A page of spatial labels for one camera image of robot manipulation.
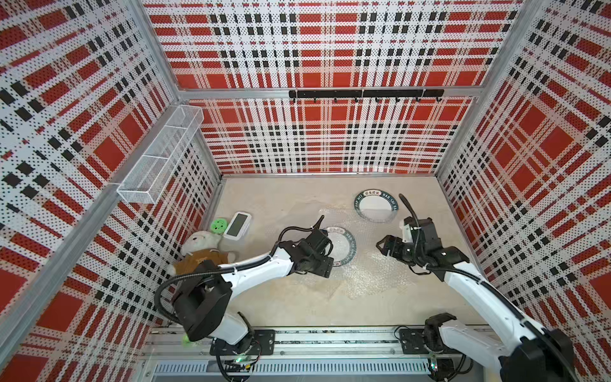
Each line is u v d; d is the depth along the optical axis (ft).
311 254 2.13
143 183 2.27
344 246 3.06
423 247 2.02
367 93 2.91
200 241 2.88
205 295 1.48
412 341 2.42
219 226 3.16
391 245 2.37
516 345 1.30
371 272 2.84
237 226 3.22
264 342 2.40
